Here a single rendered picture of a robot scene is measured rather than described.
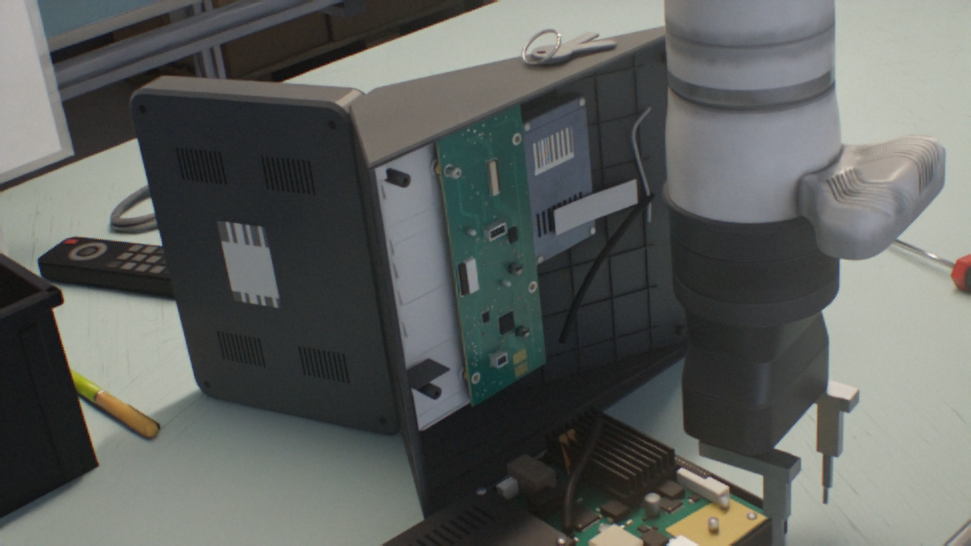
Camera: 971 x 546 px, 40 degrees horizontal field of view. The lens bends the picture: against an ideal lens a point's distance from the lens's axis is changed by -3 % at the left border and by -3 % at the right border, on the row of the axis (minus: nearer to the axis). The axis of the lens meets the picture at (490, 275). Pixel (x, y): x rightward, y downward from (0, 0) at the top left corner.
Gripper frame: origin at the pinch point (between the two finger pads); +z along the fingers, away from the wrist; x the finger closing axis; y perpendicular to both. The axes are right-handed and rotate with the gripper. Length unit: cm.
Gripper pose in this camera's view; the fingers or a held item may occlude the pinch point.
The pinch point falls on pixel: (802, 529)
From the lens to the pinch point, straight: 68.0
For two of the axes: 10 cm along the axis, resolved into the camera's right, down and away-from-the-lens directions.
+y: -7.9, -2.1, 5.8
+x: -6.1, 4.2, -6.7
